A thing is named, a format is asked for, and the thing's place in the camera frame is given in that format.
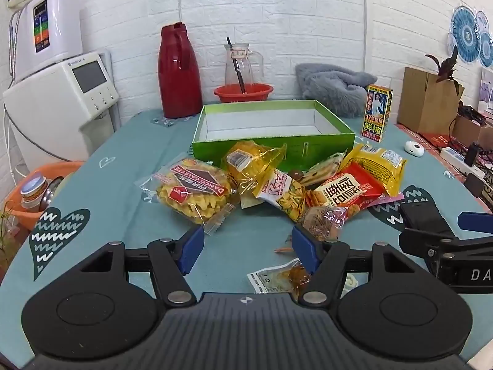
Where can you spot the white round case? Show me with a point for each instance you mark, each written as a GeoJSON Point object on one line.
{"type": "Point", "coordinates": [413, 148]}

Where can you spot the brown cardboard box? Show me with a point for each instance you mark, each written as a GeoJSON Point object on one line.
{"type": "Point", "coordinates": [420, 100]}

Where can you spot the orange wrapper scrap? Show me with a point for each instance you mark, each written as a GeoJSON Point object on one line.
{"type": "Point", "coordinates": [284, 250]}

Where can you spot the red thermos jug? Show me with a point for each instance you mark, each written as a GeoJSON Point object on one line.
{"type": "Point", "coordinates": [179, 77]}

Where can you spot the orange plastic basin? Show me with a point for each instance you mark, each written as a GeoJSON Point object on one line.
{"type": "Point", "coordinates": [57, 167]}

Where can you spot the glass pitcher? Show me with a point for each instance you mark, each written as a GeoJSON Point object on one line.
{"type": "Point", "coordinates": [248, 69]}

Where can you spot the dark chopstick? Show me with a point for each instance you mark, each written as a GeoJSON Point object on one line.
{"type": "Point", "coordinates": [235, 65]}

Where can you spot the black power adapter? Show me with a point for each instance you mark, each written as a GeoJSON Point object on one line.
{"type": "Point", "coordinates": [472, 154]}

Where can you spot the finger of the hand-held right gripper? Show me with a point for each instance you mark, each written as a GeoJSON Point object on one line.
{"type": "Point", "coordinates": [421, 217]}
{"type": "Point", "coordinates": [475, 219]}

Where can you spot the brown chocolate ball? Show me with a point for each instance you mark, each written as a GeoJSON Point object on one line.
{"type": "Point", "coordinates": [295, 175]}

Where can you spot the yellow cake packet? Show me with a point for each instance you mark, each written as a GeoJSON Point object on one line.
{"type": "Point", "coordinates": [192, 200]}

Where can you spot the clear sandwich cracker packet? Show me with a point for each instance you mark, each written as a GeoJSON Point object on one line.
{"type": "Point", "coordinates": [319, 171]}

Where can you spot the grey fluffy blanket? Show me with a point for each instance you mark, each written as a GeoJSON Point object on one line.
{"type": "Point", "coordinates": [327, 84]}

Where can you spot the clear small snack packet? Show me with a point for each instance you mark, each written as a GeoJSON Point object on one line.
{"type": "Point", "coordinates": [269, 279]}

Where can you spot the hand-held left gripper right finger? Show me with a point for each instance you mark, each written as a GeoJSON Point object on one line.
{"type": "Point", "coordinates": [304, 247]}

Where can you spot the white power strip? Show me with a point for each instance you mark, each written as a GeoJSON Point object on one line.
{"type": "Point", "coordinates": [452, 156]}

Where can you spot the small brown clear packet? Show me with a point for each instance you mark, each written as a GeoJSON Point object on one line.
{"type": "Point", "coordinates": [323, 219]}

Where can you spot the white snack packet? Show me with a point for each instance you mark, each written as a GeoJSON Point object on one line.
{"type": "Point", "coordinates": [285, 196]}

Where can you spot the golden clear snack packet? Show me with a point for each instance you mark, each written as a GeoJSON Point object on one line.
{"type": "Point", "coordinates": [250, 165]}

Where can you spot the red flat box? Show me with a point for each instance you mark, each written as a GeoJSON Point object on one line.
{"type": "Point", "coordinates": [435, 140]}

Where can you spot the small brown box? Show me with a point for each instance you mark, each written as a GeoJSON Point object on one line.
{"type": "Point", "coordinates": [468, 129]}

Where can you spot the teal printed tablecloth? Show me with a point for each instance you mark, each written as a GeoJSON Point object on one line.
{"type": "Point", "coordinates": [127, 200]}

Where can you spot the metal pan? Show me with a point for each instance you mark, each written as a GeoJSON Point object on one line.
{"type": "Point", "coordinates": [52, 194]}

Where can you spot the large blue paper fan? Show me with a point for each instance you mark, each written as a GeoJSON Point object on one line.
{"type": "Point", "coordinates": [466, 34]}

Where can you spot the white cup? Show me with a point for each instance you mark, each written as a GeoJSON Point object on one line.
{"type": "Point", "coordinates": [32, 194]}

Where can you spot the green cardboard box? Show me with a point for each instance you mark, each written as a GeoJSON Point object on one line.
{"type": "Point", "coordinates": [292, 144]}

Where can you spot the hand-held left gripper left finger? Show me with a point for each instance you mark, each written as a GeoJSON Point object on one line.
{"type": "Point", "coordinates": [192, 247]}

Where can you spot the white appliance with screen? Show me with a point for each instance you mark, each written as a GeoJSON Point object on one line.
{"type": "Point", "coordinates": [50, 104]}

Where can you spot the yellow orange snack packet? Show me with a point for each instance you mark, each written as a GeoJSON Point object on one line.
{"type": "Point", "coordinates": [381, 165]}

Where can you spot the red orange snack packet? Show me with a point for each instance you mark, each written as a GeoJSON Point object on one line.
{"type": "Point", "coordinates": [342, 192]}

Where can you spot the red plastic basin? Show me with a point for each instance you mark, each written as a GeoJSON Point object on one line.
{"type": "Point", "coordinates": [231, 93]}

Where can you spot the purple leaf plant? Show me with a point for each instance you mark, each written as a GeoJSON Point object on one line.
{"type": "Point", "coordinates": [446, 65]}

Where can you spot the small blue paper fan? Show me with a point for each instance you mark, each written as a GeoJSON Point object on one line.
{"type": "Point", "coordinates": [482, 21]}
{"type": "Point", "coordinates": [486, 50]}

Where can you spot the clear plastic wrapper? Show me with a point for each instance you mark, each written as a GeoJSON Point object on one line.
{"type": "Point", "coordinates": [165, 122]}

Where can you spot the white water purifier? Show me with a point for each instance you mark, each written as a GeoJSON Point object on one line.
{"type": "Point", "coordinates": [57, 19]}

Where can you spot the yellow green drink carton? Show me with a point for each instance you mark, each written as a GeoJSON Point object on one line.
{"type": "Point", "coordinates": [375, 123]}

